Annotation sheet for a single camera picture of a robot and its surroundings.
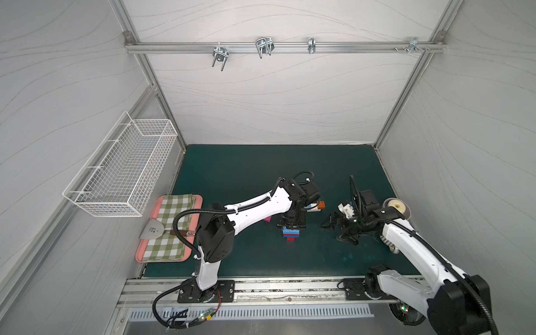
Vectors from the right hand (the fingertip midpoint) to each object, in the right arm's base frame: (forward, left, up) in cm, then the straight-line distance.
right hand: (329, 231), depth 79 cm
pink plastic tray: (+14, +59, -10) cm, 62 cm away
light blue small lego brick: (+13, +7, -6) cm, 16 cm away
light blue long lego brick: (-2, +15, +2) cm, 15 cm away
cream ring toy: (+14, -32, -3) cm, 35 cm away
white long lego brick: (+13, +4, -7) cm, 15 cm away
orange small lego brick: (+15, +1, -6) cm, 16 cm away
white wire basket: (+6, +74, +23) cm, 77 cm away
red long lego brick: (-1, +14, -4) cm, 15 cm away
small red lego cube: (-1, +15, -6) cm, 16 cm away
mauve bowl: (+11, -35, -5) cm, 37 cm away
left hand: (-2, +13, +2) cm, 13 cm away
